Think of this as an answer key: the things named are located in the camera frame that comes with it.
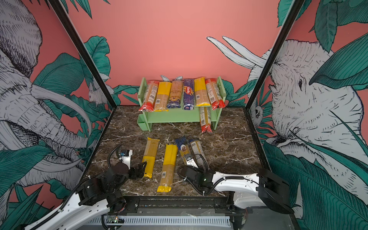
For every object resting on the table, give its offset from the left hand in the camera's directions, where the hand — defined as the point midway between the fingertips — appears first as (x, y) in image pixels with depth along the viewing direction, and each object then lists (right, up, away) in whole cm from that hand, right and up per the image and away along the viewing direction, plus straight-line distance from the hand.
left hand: (140, 161), depth 74 cm
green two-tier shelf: (-3, +22, +18) cm, 29 cm away
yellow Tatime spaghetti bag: (+1, +1, +17) cm, 17 cm away
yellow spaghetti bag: (+10, +35, +9) cm, 37 cm away
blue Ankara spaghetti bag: (+22, +6, +16) cm, 28 cm away
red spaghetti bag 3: (+37, +24, +19) cm, 48 cm away
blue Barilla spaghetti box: (+26, +37, +10) cm, 47 cm away
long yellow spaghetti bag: (+14, 0, +17) cm, 22 cm away
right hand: (+26, -6, +7) cm, 27 cm away
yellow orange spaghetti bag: (+34, +36, +10) cm, 50 cm away
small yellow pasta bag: (+18, +40, +14) cm, 46 cm away
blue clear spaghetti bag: (+31, +3, +20) cm, 37 cm away
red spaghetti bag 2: (+41, +37, +10) cm, 56 cm away
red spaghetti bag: (+2, +41, +13) cm, 43 cm away
